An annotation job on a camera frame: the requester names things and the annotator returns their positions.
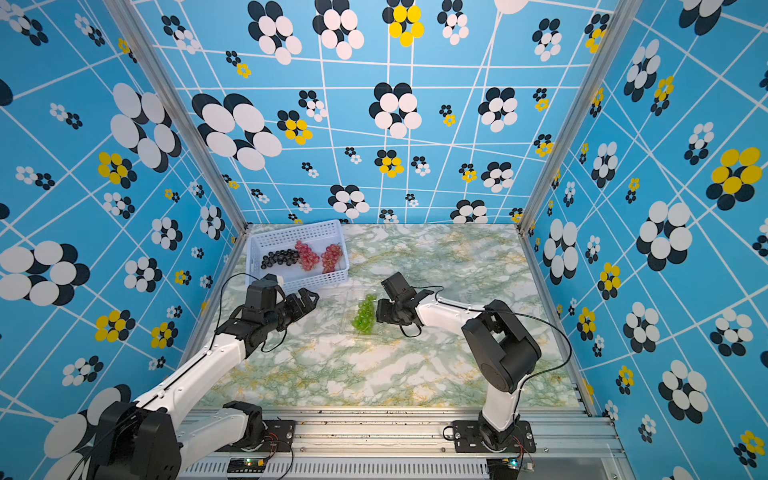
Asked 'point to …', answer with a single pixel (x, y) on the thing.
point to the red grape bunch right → (330, 257)
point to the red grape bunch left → (307, 258)
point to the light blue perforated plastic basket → (317, 235)
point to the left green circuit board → (246, 465)
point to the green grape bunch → (366, 314)
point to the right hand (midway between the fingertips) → (386, 312)
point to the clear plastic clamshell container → (357, 330)
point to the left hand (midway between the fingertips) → (313, 299)
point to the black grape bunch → (286, 257)
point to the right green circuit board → (503, 468)
